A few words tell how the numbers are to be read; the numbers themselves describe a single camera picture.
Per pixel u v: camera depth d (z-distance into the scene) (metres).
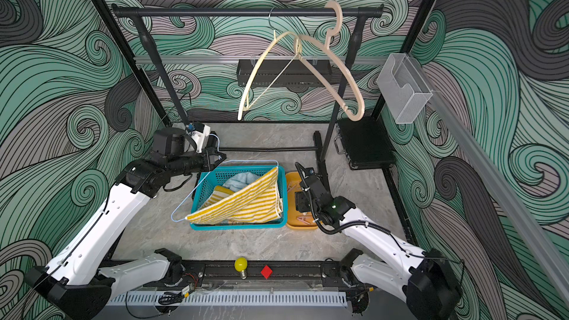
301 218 0.85
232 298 0.70
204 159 0.60
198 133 0.61
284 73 0.69
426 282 0.38
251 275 0.74
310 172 0.71
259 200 0.80
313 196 0.60
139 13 0.52
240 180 0.86
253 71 0.54
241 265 0.73
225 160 0.69
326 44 0.58
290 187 0.92
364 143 1.03
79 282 0.38
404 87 0.79
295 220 0.85
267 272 0.73
